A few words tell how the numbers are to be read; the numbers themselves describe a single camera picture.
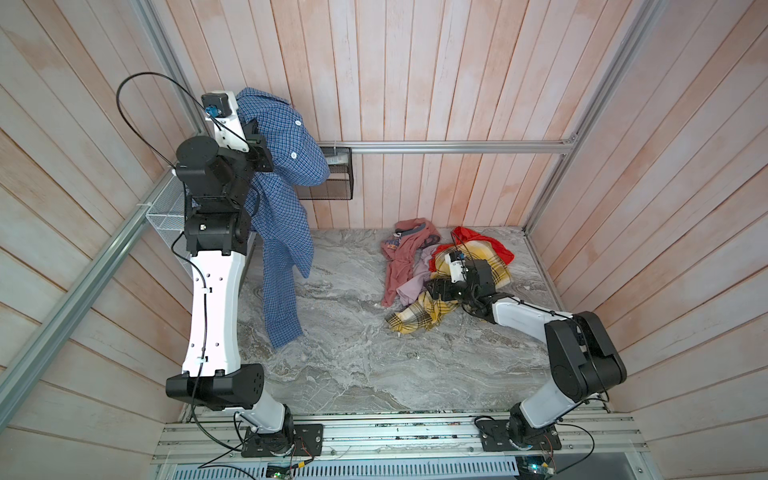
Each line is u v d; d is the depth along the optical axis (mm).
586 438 673
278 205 626
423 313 906
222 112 438
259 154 506
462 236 1107
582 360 464
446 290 832
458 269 840
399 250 1048
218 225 428
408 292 957
